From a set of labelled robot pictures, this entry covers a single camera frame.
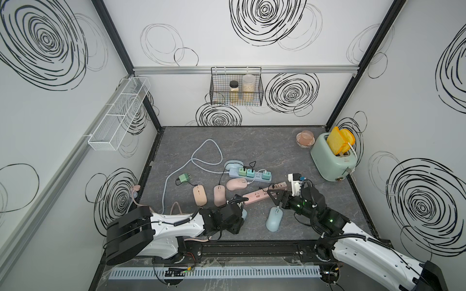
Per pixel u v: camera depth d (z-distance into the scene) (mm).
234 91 848
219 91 889
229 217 621
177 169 982
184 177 937
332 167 843
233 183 926
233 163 955
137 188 945
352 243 520
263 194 859
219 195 889
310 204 566
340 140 846
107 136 709
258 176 937
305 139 1082
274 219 804
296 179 702
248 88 866
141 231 423
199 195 885
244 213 826
